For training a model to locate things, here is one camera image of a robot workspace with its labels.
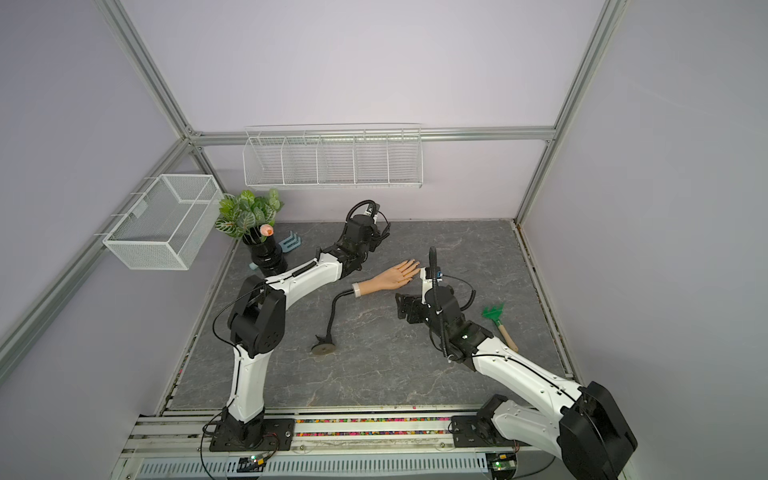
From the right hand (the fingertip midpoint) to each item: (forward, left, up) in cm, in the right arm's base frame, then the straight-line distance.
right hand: (408, 292), depth 81 cm
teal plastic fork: (+32, +45, -17) cm, 58 cm away
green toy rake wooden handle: (+1, -29, -15) cm, 33 cm away
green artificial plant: (+23, +48, +8) cm, 54 cm away
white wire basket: (+16, +68, +11) cm, 71 cm away
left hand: (+24, +13, +3) cm, 27 cm away
